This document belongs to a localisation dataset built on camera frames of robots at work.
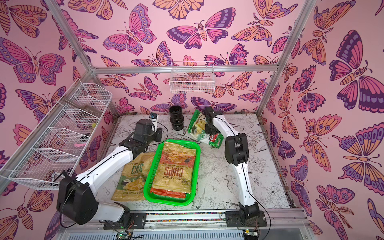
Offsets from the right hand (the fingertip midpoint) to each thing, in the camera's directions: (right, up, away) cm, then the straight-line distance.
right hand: (209, 132), depth 104 cm
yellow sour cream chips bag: (-46, -30, -20) cm, 59 cm away
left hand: (-29, +4, -19) cm, 35 cm away
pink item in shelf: (-67, -5, -31) cm, 74 cm away
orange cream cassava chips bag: (-25, -31, -26) cm, 47 cm away
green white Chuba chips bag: (-9, +3, -1) cm, 9 cm away
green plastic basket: (-12, -32, -31) cm, 46 cm away
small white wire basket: (-12, +35, -9) cm, 38 cm away
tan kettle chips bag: (-21, -21, -20) cm, 36 cm away
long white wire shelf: (-69, -9, -41) cm, 81 cm away
